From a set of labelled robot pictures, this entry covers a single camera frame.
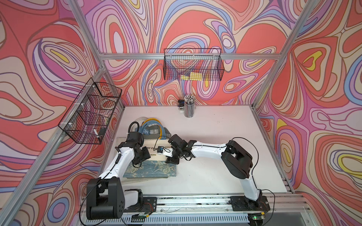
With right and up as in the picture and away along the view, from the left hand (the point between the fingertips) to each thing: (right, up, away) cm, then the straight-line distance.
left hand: (147, 157), depth 86 cm
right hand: (+13, -3, +3) cm, 14 cm away
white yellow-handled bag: (+2, +7, +7) cm, 10 cm away
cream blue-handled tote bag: (+3, -5, -6) cm, 8 cm away
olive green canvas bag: (+2, +14, +16) cm, 21 cm away
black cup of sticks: (+27, +33, +18) cm, 47 cm away
